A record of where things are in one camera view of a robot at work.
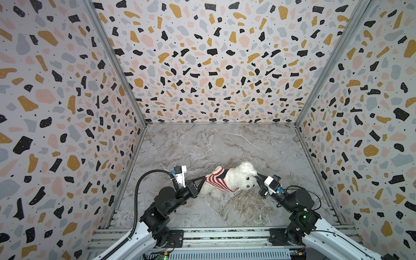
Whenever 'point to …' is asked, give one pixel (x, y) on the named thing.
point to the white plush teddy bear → (242, 177)
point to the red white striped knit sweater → (215, 178)
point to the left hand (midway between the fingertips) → (208, 177)
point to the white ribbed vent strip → (224, 254)
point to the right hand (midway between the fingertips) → (256, 169)
